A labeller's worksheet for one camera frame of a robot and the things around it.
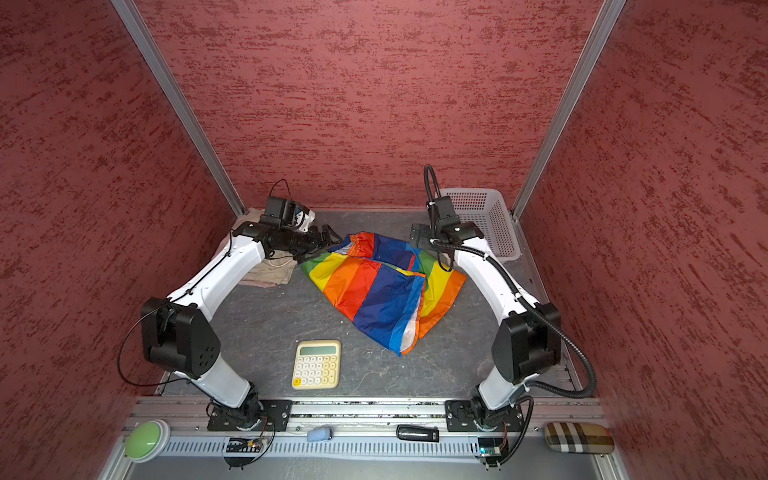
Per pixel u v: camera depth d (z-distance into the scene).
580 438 0.68
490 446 0.71
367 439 0.71
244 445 0.72
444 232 0.61
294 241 0.72
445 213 0.65
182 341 0.45
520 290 0.48
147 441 0.70
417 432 0.72
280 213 0.67
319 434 0.71
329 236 0.77
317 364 0.81
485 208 1.19
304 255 0.79
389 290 0.95
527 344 0.44
